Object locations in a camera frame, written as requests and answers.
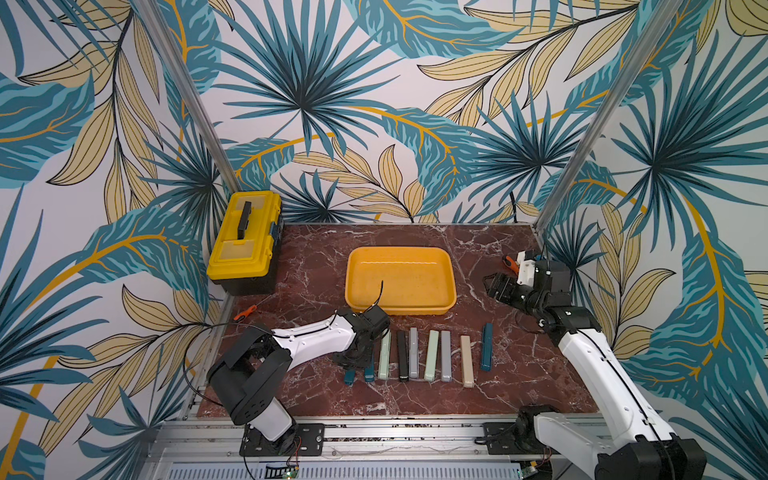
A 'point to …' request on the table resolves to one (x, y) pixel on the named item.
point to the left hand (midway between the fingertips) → (353, 366)
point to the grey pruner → (413, 352)
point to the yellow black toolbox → (244, 258)
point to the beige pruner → (467, 367)
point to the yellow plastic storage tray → (402, 280)
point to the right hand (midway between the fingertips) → (495, 282)
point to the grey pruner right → (446, 359)
